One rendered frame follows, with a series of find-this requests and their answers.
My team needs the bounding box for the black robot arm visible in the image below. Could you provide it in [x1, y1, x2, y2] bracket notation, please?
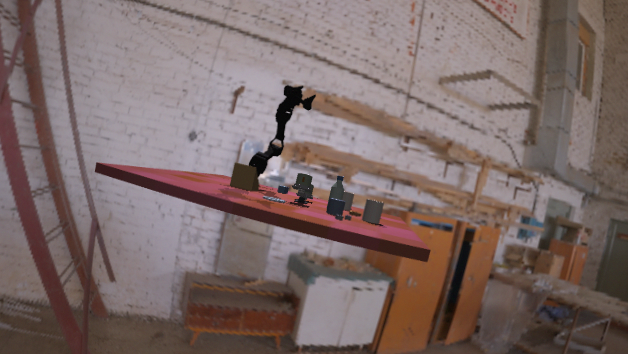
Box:
[249, 98, 293, 178]

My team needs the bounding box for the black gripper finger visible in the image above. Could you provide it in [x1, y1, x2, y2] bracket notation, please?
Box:
[307, 95, 316, 108]
[289, 86, 303, 97]

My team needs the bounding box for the grey bottle with blue cap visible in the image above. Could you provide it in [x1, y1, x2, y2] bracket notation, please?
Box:
[329, 176, 344, 200]

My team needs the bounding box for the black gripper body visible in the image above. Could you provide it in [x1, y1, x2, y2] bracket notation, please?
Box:
[284, 85, 311, 111]

